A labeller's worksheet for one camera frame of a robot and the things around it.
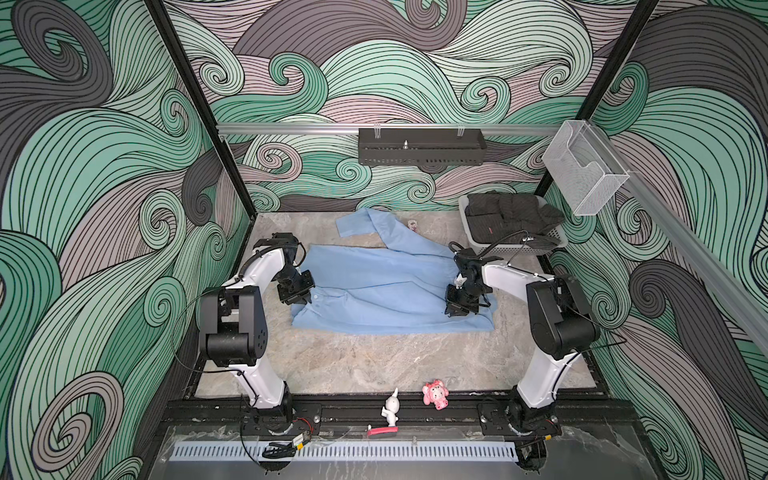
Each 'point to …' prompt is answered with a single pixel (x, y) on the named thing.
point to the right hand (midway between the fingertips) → (448, 311)
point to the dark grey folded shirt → (510, 217)
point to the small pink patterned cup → (412, 225)
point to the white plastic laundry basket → (515, 248)
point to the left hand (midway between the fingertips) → (310, 297)
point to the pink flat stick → (383, 430)
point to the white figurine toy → (391, 408)
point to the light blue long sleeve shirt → (397, 287)
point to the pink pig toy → (435, 392)
